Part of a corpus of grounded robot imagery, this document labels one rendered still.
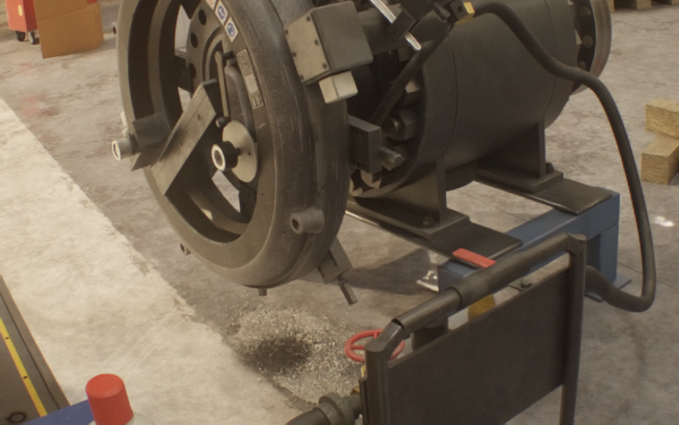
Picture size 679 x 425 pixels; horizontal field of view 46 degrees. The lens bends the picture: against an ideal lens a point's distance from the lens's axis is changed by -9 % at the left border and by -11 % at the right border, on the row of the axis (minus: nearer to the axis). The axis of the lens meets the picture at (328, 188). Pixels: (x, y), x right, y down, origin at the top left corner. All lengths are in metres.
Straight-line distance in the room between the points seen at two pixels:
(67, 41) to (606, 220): 4.71
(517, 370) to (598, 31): 1.23
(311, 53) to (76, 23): 4.86
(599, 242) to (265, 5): 1.05
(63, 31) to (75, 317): 4.04
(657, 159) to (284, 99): 1.66
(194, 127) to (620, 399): 1.01
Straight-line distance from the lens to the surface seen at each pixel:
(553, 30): 1.99
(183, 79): 1.99
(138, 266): 2.56
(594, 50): 2.25
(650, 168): 2.86
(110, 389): 0.67
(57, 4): 6.18
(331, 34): 1.36
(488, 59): 1.83
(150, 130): 1.84
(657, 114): 3.02
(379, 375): 0.97
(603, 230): 2.11
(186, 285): 2.40
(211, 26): 1.83
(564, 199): 2.06
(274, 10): 1.46
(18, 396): 1.43
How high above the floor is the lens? 1.05
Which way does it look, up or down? 21 degrees down
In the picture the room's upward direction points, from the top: 6 degrees counter-clockwise
